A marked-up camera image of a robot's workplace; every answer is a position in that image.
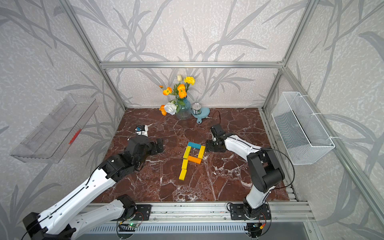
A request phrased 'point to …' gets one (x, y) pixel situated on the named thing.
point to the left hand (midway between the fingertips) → (157, 141)
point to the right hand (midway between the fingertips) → (210, 147)
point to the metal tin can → (196, 108)
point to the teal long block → (194, 145)
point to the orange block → (194, 159)
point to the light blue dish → (205, 113)
